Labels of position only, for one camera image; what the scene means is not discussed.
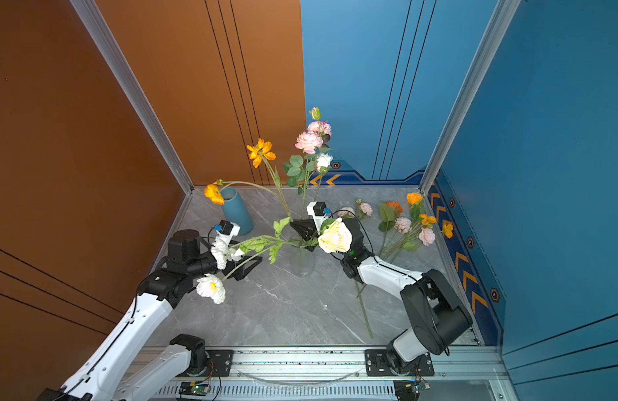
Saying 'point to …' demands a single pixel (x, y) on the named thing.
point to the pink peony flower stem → (425, 235)
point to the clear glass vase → (302, 261)
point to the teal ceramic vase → (236, 210)
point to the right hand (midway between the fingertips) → (291, 224)
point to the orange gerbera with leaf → (387, 212)
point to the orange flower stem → (416, 200)
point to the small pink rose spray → (364, 209)
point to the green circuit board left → (194, 388)
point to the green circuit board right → (409, 390)
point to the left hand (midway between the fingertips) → (253, 250)
